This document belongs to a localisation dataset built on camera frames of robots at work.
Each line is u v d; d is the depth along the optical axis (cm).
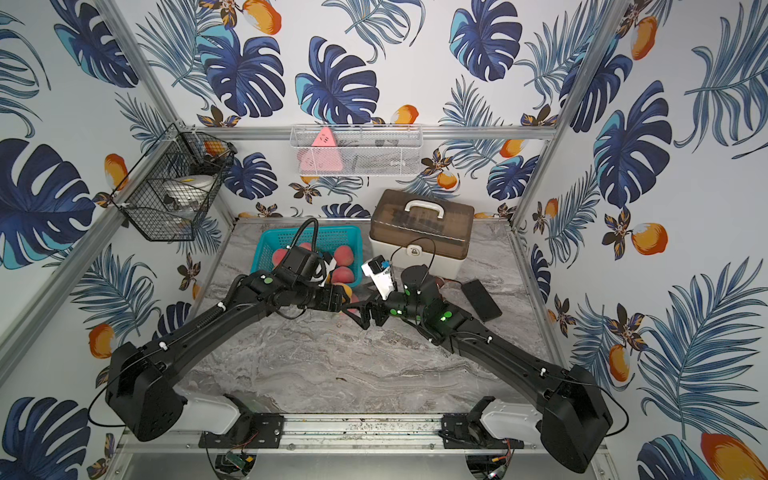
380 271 63
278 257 101
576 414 40
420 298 57
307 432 76
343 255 103
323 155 90
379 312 63
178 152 90
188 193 81
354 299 79
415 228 90
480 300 97
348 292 78
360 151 93
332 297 70
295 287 61
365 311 63
